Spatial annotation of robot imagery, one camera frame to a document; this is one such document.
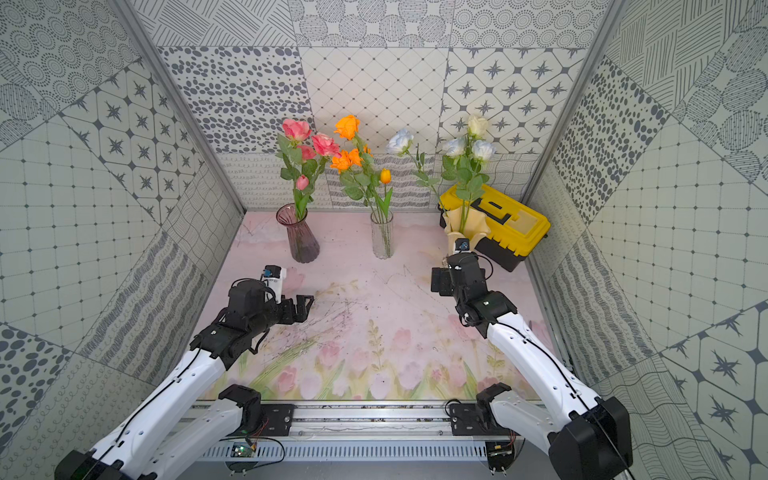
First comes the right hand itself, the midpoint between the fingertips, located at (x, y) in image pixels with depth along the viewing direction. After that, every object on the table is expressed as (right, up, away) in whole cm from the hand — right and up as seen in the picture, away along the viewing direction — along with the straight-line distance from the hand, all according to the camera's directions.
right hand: (456, 275), depth 81 cm
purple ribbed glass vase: (-49, +7, +19) cm, 53 cm away
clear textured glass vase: (-21, +12, +18) cm, 30 cm away
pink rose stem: (-43, +32, +8) cm, 54 cm away
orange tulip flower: (-20, +21, +13) cm, 32 cm away
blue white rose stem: (+3, +31, +7) cm, 32 cm away
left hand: (-44, -4, -1) cm, 45 cm away
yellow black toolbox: (+21, +14, +12) cm, 28 cm away
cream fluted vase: (+9, +14, +10) cm, 19 cm away
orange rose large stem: (-30, +27, +8) cm, 41 cm away
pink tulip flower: (-46, +23, +9) cm, 52 cm away
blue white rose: (+6, +27, +5) cm, 28 cm away
